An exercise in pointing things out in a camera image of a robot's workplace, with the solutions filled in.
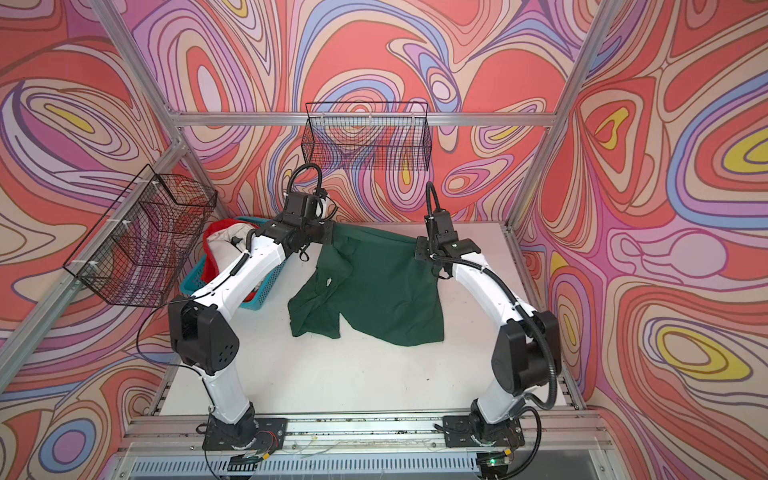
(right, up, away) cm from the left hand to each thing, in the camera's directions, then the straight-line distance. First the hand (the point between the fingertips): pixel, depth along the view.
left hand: (333, 223), depth 87 cm
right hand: (+28, -9, +1) cm, 29 cm away
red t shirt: (-42, -14, +8) cm, 45 cm away
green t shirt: (+12, -20, +10) cm, 25 cm away
